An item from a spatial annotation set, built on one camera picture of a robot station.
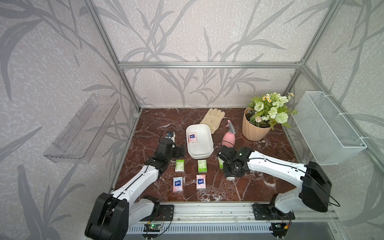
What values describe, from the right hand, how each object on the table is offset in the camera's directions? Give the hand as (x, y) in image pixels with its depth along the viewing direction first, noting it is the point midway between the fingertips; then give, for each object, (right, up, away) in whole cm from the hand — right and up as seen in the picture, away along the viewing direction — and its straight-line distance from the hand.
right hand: (226, 173), depth 80 cm
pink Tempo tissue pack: (-19, +17, +19) cm, 32 cm away
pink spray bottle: (+4, +17, +13) cm, 21 cm away
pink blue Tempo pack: (-27, -6, 0) cm, 27 cm away
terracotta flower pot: (+18, +21, +11) cm, 30 cm away
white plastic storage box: (-15, +15, +19) cm, 29 cm away
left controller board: (-37, -22, -10) cm, 44 cm away
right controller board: (+26, -25, -6) cm, 37 cm away
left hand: (-28, +15, +6) cm, 32 cm away
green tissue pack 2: (-13, +1, +6) cm, 14 cm away
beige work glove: (-4, +31, +35) cm, 47 cm away
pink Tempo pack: (-14, -5, +1) cm, 15 cm away
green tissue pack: (-26, +2, +7) cm, 27 cm away
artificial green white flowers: (+23, +35, +1) cm, 42 cm away
